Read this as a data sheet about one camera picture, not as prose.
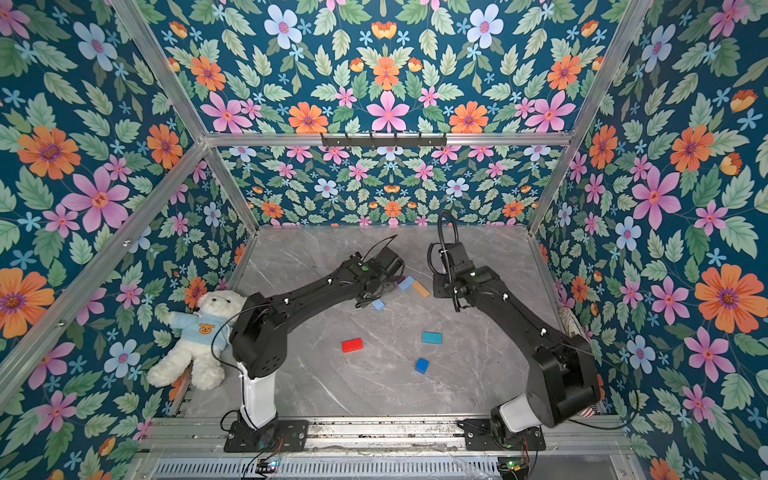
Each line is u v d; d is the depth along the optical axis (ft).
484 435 2.40
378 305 3.14
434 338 3.02
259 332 1.70
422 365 2.81
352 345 2.91
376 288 2.23
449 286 2.21
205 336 2.75
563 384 1.39
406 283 3.29
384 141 3.03
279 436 2.22
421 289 3.30
